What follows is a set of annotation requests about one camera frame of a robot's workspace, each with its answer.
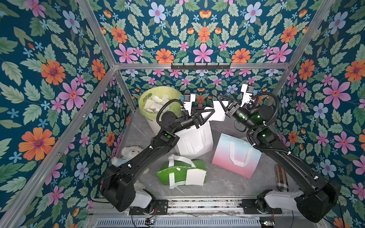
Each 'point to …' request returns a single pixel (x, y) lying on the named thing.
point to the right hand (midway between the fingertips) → (223, 93)
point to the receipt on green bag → (195, 176)
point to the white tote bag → (194, 142)
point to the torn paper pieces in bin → (155, 105)
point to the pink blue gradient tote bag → (238, 157)
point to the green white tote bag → (173, 171)
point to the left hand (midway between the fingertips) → (213, 112)
